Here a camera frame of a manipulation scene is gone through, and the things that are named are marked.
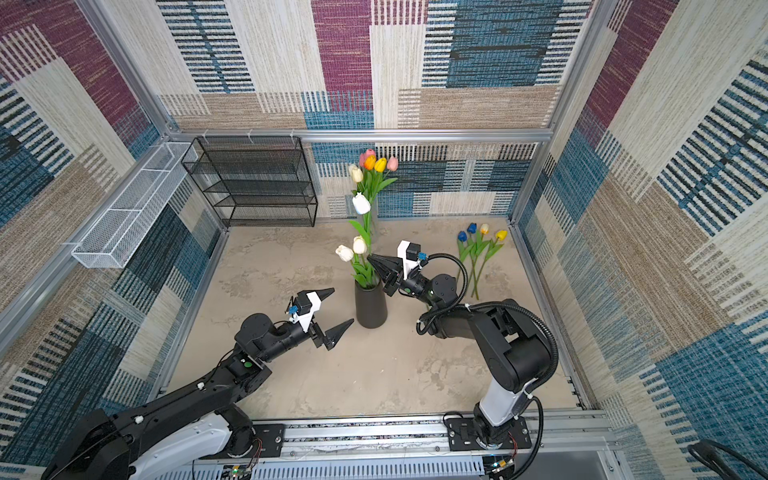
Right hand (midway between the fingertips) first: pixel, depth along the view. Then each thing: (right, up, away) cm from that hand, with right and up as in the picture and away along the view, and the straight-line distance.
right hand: (368, 259), depth 76 cm
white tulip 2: (-2, +3, -3) cm, 5 cm away
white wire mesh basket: (-59, +5, -5) cm, 60 cm away
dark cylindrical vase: (0, -14, +13) cm, 19 cm away
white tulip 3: (-4, +24, +14) cm, 28 cm away
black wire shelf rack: (-43, +27, +35) cm, 62 cm away
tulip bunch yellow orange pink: (+1, +27, +20) cm, 34 cm away
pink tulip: (-3, +32, +21) cm, 38 cm away
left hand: (-6, -10, -4) cm, 12 cm away
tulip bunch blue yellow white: (+37, +2, +33) cm, 50 cm away
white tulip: (-5, +1, -5) cm, 8 cm away
